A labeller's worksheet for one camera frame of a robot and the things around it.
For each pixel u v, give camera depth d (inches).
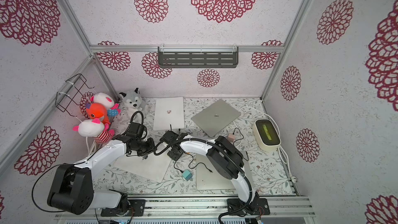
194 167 33.7
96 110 34.6
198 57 37.2
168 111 44.9
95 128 31.5
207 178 32.8
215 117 43.2
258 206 28.8
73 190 16.4
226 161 20.0
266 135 36.7
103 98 36.8
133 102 37.4
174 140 27.6
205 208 29.4
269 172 33.6
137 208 28.9
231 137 39.6
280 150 35.9
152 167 33.6
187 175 32.2
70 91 30.1
